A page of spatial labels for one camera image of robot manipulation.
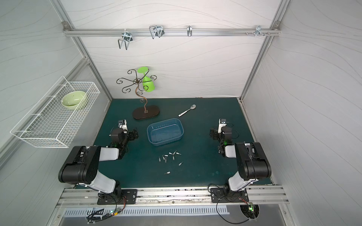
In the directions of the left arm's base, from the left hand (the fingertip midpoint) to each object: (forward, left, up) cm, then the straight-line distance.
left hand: (129, 128), depth 94 cm
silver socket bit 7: (-15, -31, -6) cm, 35 cm away
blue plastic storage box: (+2, -23, -8) cm, 25 cm away
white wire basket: (-12, +26, +24) cm, 37 cm away
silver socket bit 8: (-17, -31, -6) cm, 36 cm away
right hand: (+3, -62, -1) cm, 62 cm away
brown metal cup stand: (+19, -5, -5) cm, 20 cm away
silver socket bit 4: (-16, -26, -6) cm, 31 cm away
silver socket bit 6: (-14, -29, -6) cm, 33 cm away
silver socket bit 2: (-21, -36, -5) cm, 42 cm away
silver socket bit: (-27, -28, -6) cm, 39 cm away
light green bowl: (-1, +21, +28) cm, 35 cm away
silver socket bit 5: (-19, -26, -6) cm, 33 cm away
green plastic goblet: (+26, -11, +17) cm, 33 cm away
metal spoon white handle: (+26, -44, -6) cm, 51 cm away
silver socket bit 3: (-19, -22, -6) cm, 30 cm away
